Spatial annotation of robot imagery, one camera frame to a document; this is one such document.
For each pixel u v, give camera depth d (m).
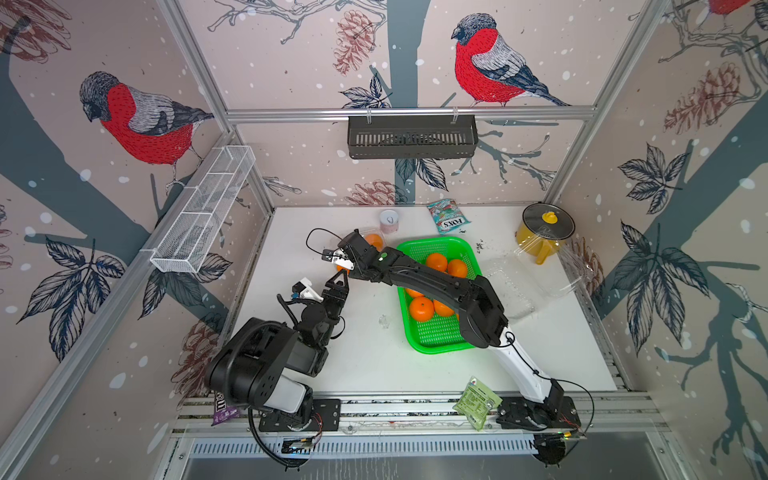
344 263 0.80
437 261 0.98
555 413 0.63
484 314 0.56
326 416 0.73
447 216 1.14
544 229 0.93
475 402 0.75
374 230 0.99
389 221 1.10
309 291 0.79
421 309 0.87
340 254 0.73
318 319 0.66
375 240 1.04
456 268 0.95
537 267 1.00
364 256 0.70
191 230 0.73
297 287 0.79
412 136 1.05
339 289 0.78
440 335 0.88
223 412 0.73
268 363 0.44
